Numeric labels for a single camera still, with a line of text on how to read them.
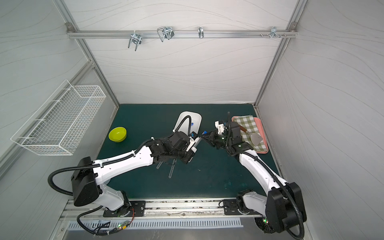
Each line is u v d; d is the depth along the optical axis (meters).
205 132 0.79
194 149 0.75
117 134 1.00
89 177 0.41
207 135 0.76
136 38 0.79
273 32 0.76
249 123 1.08
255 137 0.98
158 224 0.70
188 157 0.68
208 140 0.73
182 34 0.80
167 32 0.77
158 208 0.75
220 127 0.76
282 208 0.40
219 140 0.70
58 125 0.68
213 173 0.85
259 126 1.07
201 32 0.78
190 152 0.68
